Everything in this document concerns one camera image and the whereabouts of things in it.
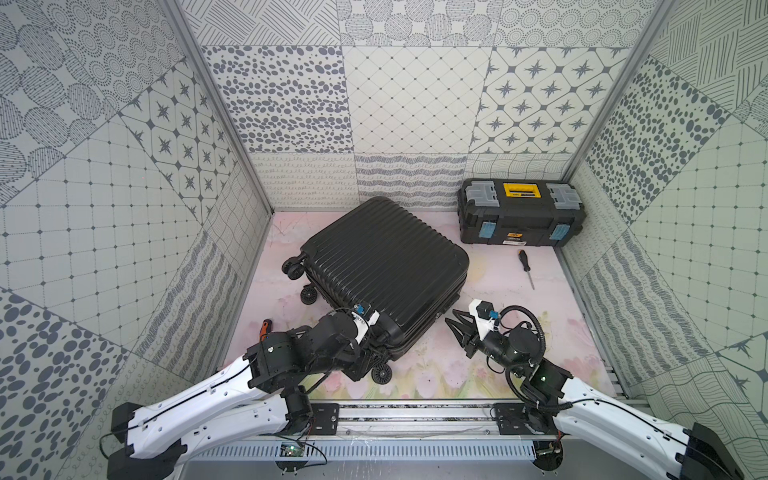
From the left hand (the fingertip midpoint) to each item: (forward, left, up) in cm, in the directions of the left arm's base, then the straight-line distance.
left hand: (382, 360), depth 65 cm
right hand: (+13, -17, -5) cm, 22 cm away
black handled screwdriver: (+40, -48, -19) cm, 65 cm away
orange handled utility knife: (+15, +37, -17) cm, 43 cm away
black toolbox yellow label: (+50, -46, -3) cm, 68 cm away
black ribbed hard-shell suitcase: (+27, +1, +3) cm, 27 cm away
